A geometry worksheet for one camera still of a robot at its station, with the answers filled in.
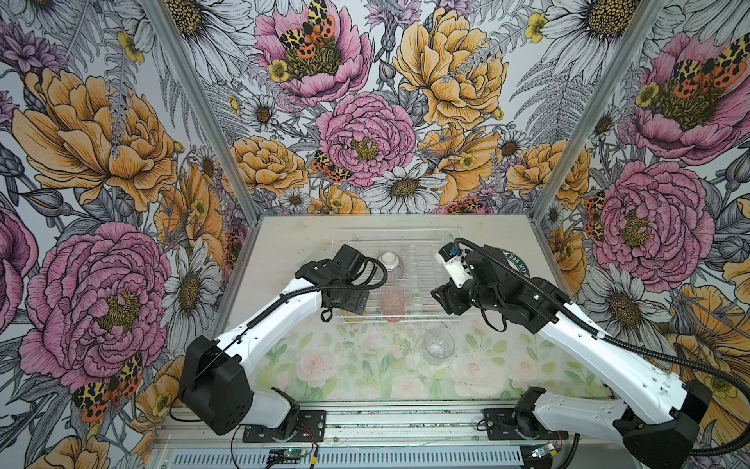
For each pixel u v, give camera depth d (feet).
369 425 2.50
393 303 2.99
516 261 3.37
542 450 2.35
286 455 2.33
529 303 1.55
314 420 2.46
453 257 2.02
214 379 1.33
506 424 2.42
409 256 3.35
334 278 1.89
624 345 1.38
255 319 1.52
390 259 3.26
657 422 1.31
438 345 2.92
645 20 2.38
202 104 2.87
